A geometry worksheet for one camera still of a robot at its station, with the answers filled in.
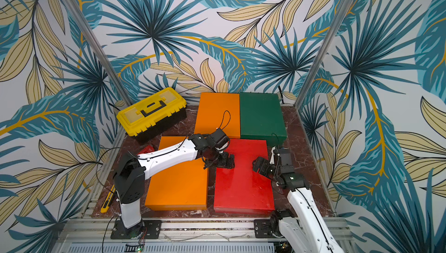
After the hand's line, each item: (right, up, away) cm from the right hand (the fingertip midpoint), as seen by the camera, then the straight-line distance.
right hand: (260, 165), depth 81 cm
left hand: (-16, -1, 0) cm, 16 cm away
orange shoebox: (-33, -8, -7) cm, 35 cm away
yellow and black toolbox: (-54, +24, +11) cm, 60 cm away
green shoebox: (+4, +23, +17) cm, 29 cm away
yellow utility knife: (-70, -18, -3) cm, 73 cm away
